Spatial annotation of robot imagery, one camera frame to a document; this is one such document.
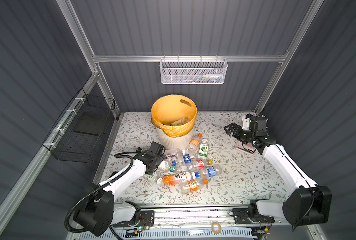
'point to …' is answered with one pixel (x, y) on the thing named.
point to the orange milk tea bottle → (174, 179)
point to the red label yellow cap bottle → (200, 164)
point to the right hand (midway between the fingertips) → (232, 131)
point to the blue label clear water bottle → (212, 171)
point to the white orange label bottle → (163, 165)
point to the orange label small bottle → (192, 186)
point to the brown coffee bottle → (182, 121)
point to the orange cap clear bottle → (193, 146)
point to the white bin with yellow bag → (173, 116)
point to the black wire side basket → (78, 134)
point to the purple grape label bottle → (172, 154)
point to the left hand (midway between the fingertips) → (159, 160)
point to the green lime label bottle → (203, 149)
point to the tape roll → (213, 229)
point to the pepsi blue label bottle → (186, 157)
